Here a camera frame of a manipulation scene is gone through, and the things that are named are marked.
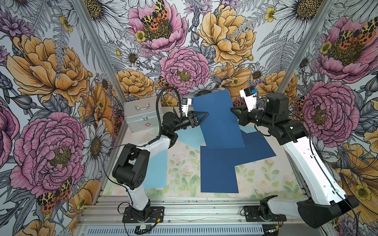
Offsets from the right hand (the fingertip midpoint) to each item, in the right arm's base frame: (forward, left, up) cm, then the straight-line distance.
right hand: (231, 112), depth 67 cm
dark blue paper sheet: (-12, +4, -39) cm, 41 cm away
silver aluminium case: (+23, +51, -23) cm, 60 cm away
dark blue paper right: (+2, +3, -14) cm, 14 cm away
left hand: (+6, +10, -8) cm, 14 cm away
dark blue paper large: (-10, -13, -15) cm, 22 cm away
